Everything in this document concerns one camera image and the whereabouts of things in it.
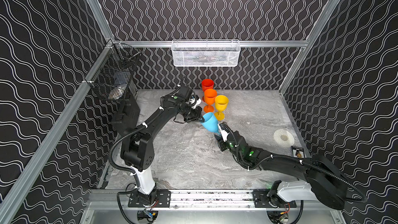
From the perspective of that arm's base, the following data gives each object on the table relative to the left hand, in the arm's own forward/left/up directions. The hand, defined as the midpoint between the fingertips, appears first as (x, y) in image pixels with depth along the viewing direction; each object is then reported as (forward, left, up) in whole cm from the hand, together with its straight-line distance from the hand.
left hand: (204, 117), depth 82 cm
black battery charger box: (-8, -55, -17) cm, 58 cm away
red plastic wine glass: (+40, 0, -13) cm, 42 cm away
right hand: (-5, -9, -7) cm, 12 cm away
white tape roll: (+1, -49, -18) cm, 52 cm away
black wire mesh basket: (+21, +58, +5) cm, 62 cm away
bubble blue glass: (-12, +10, -19) cm, 25 cm away
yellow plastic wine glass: (+13, -10, -4) cm, 17 cm away
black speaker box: (-2, +42, -3) cm, 42 cm away
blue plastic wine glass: (-4, -4, +3) cm, 6 cm away
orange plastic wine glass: (+20, -3, -5) cm, 20 cm away
